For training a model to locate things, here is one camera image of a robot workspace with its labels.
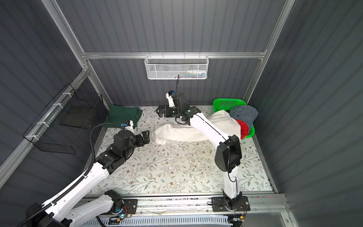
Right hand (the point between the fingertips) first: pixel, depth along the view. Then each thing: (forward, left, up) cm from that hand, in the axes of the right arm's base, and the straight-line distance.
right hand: (163, 111), depth 83 cm
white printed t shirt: (0, -6, -21) cm, 22 cm away
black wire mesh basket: (-10, +50, +3) cm, 51 cm away
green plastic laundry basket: (+27, -43, -21) cm, 55 cm away
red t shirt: (-1, -52, -17) cm, 55 cm away
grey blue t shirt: (+12, -58, -17) cm, 61 cm away
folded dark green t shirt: (+15, +41, -19) cm, 47 cm away
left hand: (-13, +11, -3) cm, 17 cm away
